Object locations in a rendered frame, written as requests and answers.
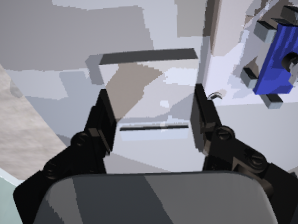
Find toggle clamp with red handle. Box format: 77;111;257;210
281;52;298;86

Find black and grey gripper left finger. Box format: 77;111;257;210
13;89;117;224

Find blue rectangular block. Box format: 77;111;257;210
252;18;298;95

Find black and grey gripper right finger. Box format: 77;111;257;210
190;84;298;224

